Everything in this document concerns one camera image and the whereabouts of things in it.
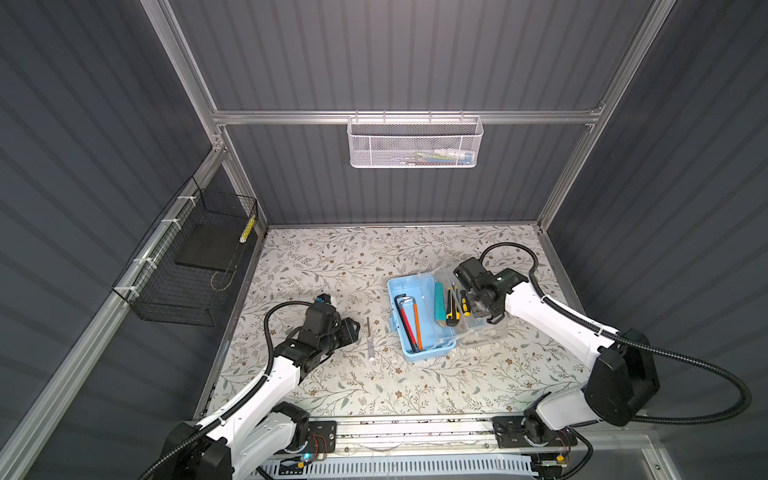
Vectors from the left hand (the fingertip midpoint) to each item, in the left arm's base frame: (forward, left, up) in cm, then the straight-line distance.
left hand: (354, 327), depth 84 cm
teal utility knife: (+6, -26, 0) cm, 26 cm away
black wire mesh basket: (+8, +41, +20) cm, 46 cm away
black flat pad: (+16, +36, +19) cm, 44 cm away
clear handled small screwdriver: (-2, -4, -8) cm, 9 cm away
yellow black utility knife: (+2, -29, +1) cm, 29 cm away
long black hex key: (+10, -13, -7) cm, 18 cm away
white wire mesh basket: (+76, -25, +14) cm, 81 cm away
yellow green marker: (+22, +28, +19) cm, 41 cm away
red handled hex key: (+4, -16, -8) cm, 18 cm away
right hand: (+2, -40, +5) cm, 40 cm away
